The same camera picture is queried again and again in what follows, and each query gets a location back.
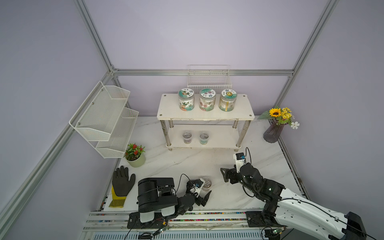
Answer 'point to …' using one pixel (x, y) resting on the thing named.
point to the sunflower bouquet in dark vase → (282, 116)
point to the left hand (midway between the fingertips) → (204, 187)
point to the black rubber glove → (121, 185)
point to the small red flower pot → (134, 155)
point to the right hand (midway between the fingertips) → (228, 169)
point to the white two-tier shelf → (196, 128)
